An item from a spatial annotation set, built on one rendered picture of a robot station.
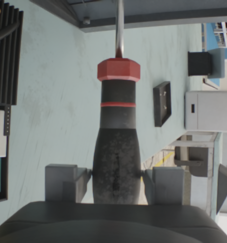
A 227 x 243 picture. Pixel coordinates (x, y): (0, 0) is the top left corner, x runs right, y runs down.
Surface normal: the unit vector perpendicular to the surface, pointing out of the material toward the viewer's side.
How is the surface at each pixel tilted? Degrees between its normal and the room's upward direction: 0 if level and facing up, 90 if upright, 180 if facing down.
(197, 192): 90
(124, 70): 70
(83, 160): 0
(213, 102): 90
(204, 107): 90
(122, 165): 56
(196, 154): 88
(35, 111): 0
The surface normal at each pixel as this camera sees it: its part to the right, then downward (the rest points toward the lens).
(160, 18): -0.37, -0.01
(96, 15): -0.17, 0.91
